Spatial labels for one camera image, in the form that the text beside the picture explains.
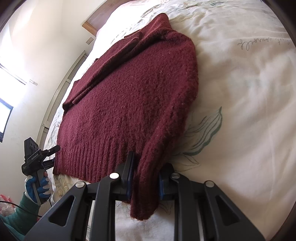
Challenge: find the dark red knitted sweater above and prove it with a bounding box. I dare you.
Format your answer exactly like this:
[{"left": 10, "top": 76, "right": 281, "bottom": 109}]
[{"left": 53, "top": 13, "right": 198, "bottom": 220}]

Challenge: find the green sleeved left forearm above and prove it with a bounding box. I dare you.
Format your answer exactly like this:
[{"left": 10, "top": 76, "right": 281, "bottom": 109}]
[{"left": 1, "top": 193, "right": 40, "bottom": 240}]

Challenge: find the blue white gloved left hand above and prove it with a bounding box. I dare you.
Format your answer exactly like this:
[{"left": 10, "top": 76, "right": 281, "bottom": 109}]
[{"left": 25, "top": 171, "right": 51, "bottom": 206}]

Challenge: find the dark framed window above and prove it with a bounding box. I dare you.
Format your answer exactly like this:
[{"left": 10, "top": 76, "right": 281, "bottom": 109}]
[{"left": 0, "top": 99, "right": 13, "bottom": 143}]

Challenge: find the floral white bed cover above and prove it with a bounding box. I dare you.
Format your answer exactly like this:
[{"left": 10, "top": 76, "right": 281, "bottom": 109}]
[{"left": 43, "top": 0, "right": 296, "bottom": 241}]

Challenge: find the brown wooden headboard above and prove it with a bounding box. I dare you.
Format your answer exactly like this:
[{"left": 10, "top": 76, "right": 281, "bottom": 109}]
[{"left": 82, "top": 0, "right": 130, "bottom": 36}]

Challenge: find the beige wall switch plate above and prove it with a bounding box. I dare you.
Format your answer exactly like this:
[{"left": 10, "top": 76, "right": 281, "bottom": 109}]
[{"left": 86, "top": 37, "right": 94, "bottom": 45}]

